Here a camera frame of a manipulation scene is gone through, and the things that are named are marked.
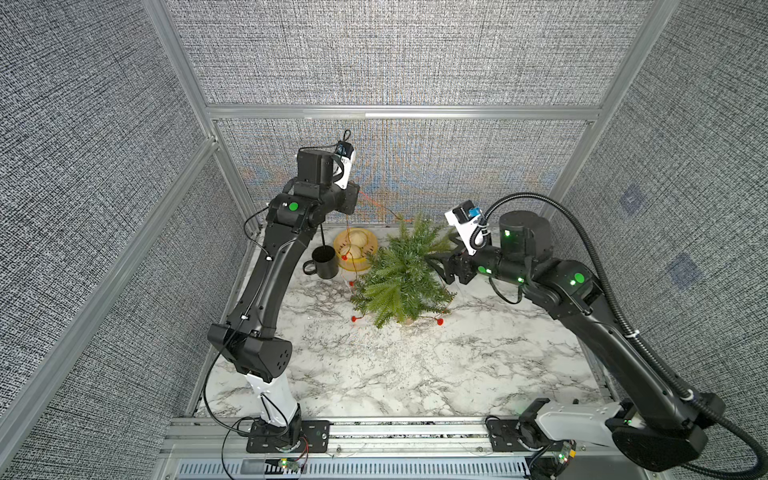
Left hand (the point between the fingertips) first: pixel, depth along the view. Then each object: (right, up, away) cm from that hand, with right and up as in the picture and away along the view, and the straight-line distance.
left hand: (354, 181), depth 72 cm
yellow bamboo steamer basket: (-8, -12, +38) cm, 41 cm away
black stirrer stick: (-13, -12, +28) cm, 33 cm away
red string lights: (+11, -24, -1) cm, 27 cm away
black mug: (-12, -22, +28) cm, 38 cm away
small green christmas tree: (+10, -25, 0) cm, 27 cm away
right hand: (+19, -15, -11) cm, 27 cm away
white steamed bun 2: (-4, -17, +31) cm, 35 cm away
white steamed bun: (-2, -12, +37) cm, 39 cm away
